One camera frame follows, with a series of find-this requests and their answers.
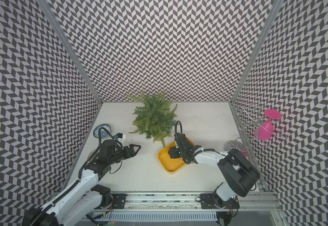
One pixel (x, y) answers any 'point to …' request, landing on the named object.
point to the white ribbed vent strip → (160, 215)
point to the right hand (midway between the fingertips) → (172, 154)
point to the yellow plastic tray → (171, 165)
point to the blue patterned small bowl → (103, 133)
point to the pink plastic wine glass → (264, 131)
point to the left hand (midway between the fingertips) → (137, 149)
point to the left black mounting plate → (118, 200)
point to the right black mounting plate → (212, 201)
